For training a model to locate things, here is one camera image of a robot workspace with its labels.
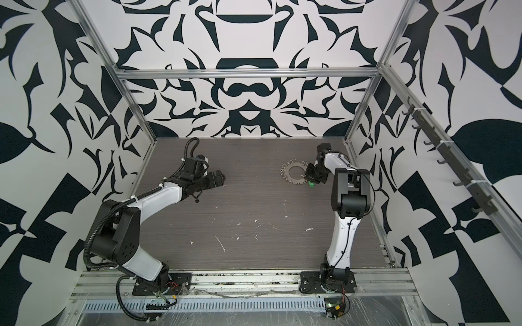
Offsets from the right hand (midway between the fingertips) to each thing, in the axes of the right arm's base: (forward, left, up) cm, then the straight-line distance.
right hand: (310, 176), depth 102 cm
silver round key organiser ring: (+6, +12, -2) cm, 14 cm away
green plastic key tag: (-4, 0, -2) cm, 4 cm away
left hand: (-5, +43, +9) cm, 45 cm away
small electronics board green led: (-53, 0, -3) cm, 53 cm away
